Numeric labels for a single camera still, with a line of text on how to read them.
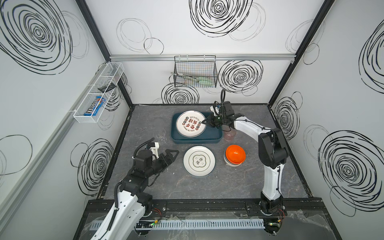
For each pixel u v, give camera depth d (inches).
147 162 22.4
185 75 33.4
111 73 35.9
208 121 32.7
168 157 26.3
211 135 34.5
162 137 39.2
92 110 27.4
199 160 35.0
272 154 20.9
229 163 32.6
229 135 39.7
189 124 36.8
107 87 29.8
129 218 22.2
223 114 30.4
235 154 33.3
